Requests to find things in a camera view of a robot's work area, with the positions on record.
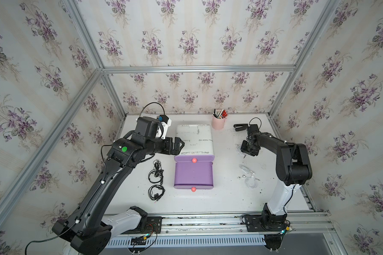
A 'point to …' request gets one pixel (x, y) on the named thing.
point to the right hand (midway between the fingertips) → (246, 151)
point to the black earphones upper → (156, 175)
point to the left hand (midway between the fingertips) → (178, 143)
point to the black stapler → (240, 127)
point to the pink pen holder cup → (218, 118)
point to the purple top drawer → (194, 158)
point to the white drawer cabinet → (198, 139)
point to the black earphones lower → (156, 192)
